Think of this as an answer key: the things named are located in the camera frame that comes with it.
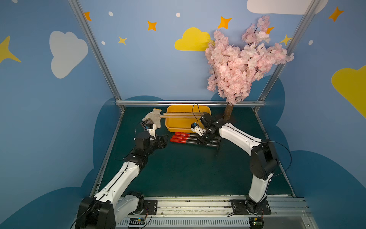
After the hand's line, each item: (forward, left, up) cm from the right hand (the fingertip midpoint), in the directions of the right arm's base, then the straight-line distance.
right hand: (202, 139), depth 91 cm
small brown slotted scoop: (+18, +41, -9) cm, 46 cm away
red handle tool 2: (+5, +7, -7) cm, 11 cm away
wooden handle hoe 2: (+26, +14, -4) cm, 30 cm away
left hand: (-4, +23, +9) cm, 25 cm away
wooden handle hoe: (+22, +16, -3) cm, 28 cm away
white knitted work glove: (+26, +37, -9) cm, 46 cm away
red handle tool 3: (+2, +8, -8) cm, 11 cm away
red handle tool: (+8, +10, -6) cm, 15 cm away
